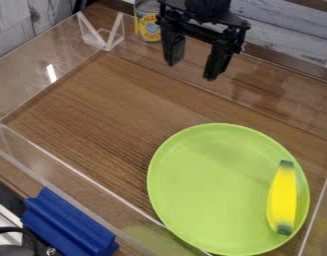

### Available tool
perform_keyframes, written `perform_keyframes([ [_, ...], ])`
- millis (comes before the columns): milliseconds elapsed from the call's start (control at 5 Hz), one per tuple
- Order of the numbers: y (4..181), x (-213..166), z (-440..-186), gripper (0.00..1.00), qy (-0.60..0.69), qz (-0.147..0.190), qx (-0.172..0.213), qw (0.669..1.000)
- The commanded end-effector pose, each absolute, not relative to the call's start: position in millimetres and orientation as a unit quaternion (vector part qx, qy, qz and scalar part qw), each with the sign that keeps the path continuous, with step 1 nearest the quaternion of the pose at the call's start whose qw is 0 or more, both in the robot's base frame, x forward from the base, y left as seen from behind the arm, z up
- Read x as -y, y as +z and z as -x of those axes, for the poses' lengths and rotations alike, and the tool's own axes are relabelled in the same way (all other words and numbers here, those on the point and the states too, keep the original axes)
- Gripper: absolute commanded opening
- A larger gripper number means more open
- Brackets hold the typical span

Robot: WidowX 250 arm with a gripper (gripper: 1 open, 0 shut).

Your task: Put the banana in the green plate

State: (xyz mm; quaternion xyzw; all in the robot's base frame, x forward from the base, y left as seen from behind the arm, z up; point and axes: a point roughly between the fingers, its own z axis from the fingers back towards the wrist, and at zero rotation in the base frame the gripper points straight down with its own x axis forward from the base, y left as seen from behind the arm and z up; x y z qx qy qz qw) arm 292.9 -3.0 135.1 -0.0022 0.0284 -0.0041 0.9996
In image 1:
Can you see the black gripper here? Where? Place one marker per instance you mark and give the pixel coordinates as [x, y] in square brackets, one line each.
[205, 11]

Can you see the yellow toy banana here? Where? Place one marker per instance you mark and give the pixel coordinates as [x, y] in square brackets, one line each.
[281, 210]

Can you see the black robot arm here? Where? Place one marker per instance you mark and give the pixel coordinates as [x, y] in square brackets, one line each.
[205, 32]

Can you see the yellow labelled tin can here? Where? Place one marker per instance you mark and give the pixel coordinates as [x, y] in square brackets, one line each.
[146, 9]

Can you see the blue plastic block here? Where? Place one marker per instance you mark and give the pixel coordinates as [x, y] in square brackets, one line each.
[66, 228]

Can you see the clear acrylic corner bracket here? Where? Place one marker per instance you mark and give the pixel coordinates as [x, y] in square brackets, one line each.
[102, 38]

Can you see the clear acrylic enclosure wall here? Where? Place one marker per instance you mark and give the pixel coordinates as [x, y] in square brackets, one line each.
[86, 113]

